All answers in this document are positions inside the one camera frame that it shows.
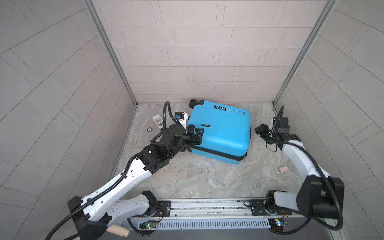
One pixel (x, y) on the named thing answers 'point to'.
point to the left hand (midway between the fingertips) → (200, 129)
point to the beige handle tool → (118, 230)
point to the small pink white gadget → (283, 169)
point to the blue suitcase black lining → (227, 134)
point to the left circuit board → (147, 225)
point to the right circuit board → (277, 224)
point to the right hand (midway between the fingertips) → (256, 128)
